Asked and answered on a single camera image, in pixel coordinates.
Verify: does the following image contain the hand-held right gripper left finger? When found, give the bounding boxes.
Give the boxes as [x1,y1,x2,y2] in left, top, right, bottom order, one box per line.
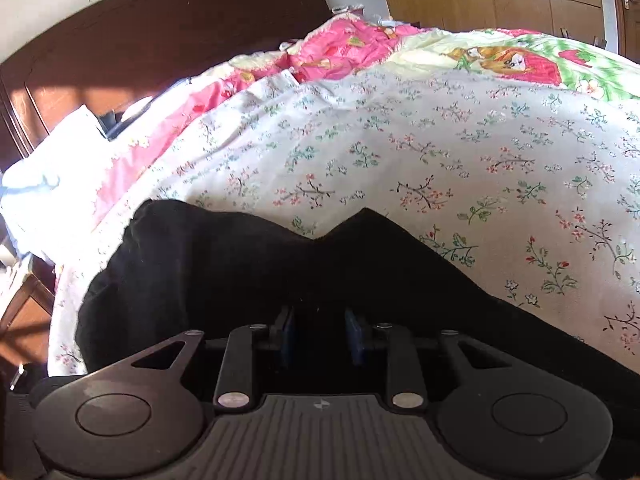
[117,307,297,410]

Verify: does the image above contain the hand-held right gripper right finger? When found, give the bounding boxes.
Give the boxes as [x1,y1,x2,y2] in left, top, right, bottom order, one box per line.
[344,309,524,409]

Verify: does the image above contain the black pants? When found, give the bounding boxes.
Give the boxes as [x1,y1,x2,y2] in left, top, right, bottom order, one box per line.
[75,199,640,411]

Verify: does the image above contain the floral printed blanket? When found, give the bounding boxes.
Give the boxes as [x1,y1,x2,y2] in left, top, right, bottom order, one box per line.
[47,12,640,376]

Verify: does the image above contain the wooden nightstand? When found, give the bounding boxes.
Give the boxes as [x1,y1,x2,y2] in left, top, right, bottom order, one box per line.
[0,245,56,376]

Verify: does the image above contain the dark cloth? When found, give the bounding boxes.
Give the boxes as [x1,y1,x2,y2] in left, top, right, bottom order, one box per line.
[100,97,156,139]

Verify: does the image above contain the white pillow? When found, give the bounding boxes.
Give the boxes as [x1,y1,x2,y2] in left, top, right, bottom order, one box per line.
[0,105,113,266]

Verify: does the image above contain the dark wooden headboard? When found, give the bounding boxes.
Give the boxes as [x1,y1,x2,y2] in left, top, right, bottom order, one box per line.
[0,0,336,161]

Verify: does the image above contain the wooden wardrobe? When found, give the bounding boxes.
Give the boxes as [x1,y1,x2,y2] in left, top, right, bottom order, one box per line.
[375,0,618,46]

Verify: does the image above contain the wooden door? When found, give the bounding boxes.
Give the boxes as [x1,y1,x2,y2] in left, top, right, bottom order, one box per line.
[612,0,640,61]

